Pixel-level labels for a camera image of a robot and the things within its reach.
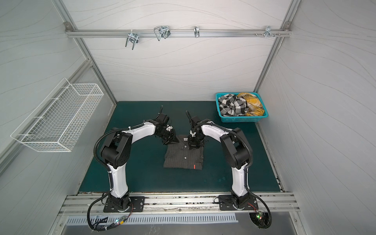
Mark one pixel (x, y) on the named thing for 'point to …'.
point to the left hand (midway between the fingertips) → (182, 139)
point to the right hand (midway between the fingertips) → (192, 144)
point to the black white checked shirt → (231, 105)
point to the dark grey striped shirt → (179, 155)
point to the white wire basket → (53, 125)
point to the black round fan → (260, 219)
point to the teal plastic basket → (227, 119)
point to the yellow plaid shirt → (254, 107)
